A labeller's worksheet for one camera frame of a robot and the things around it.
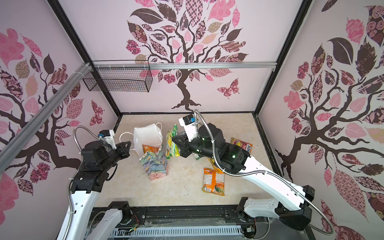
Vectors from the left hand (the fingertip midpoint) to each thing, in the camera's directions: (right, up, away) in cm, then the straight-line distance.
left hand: (132, 145), depth 71 cm
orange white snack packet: (+41, -22, +11) cm, 48 cm away
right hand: (+22, +5, -13) cm, 27 cm away
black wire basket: (-33, +48, +51) cm, 77 cm away
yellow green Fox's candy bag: (+21, 0, -12) cm, 25 cm away
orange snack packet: (+1, -4, +19) cm, 19 cm away
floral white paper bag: (+9, -11, +6) cm, 15 cm away
